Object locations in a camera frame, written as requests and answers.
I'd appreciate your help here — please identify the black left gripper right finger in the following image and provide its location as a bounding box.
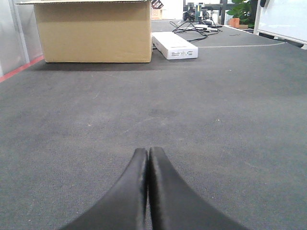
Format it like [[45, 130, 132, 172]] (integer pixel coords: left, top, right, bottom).
[[149, 146, 250, 230]]

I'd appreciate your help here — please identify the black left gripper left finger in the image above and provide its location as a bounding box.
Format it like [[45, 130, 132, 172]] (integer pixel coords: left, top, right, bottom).
[[59, 147, 149, 230]]

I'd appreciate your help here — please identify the long white carton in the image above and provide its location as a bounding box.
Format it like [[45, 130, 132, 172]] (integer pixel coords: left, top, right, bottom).
[[151, 31, 199, 60]]

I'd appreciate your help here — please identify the large brown cardboard box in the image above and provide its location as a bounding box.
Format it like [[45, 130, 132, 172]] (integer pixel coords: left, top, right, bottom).
[[15, 0, 153, 64]]

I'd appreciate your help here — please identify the small printed cardboard box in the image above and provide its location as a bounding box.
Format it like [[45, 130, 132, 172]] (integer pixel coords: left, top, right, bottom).
[[150, 8, 166, 20]]

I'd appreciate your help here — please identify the black desk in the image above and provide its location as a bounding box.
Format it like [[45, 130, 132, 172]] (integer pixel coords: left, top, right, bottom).
[[203, 2, 232, 25]]

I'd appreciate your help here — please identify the green potted plant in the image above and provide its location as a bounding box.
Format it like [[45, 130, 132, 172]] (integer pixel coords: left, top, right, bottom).
[[226, 0, 257, 28]]

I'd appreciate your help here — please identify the whiteboard on white stand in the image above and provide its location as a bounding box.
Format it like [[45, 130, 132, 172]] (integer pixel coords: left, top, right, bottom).
[[253, 0, 307, 50]]

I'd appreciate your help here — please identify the black cable bundle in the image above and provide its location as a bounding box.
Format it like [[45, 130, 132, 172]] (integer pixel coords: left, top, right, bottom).
[[169, 20, 223, 43]]

